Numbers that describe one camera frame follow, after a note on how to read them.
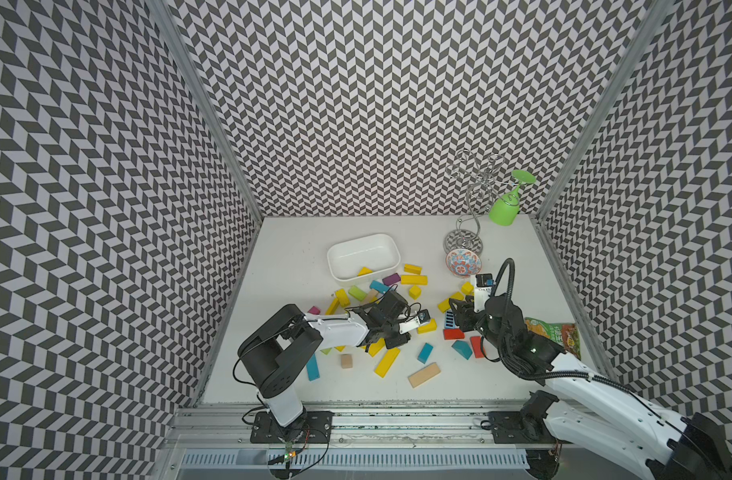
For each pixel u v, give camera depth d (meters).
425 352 0.84
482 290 0.68
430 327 0.89
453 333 0.89
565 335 0.85
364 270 0.99
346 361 0.84
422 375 0.81
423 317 0.77
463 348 0.86
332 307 0.91
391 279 0.98
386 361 0.84
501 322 0.56
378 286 1.00
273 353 0.47
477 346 0.85
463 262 1.02
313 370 0.81
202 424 0.74
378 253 1.05
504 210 0.93
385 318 0.70
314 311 0.92
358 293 0.99
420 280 1.01
